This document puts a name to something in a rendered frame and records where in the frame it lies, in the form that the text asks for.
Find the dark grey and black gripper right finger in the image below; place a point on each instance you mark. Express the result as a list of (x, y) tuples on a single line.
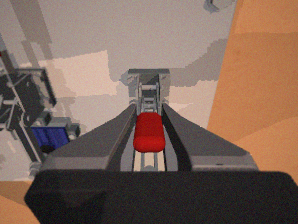
[(198, 149)]

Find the toggle clamp with red handle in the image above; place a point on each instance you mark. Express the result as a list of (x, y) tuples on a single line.
[(24, 94)]

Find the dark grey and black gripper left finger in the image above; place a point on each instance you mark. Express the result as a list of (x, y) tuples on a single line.
[(104, 147)]

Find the blue flat rectangular plate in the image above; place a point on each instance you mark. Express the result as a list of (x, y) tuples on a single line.
[(54, 134)]

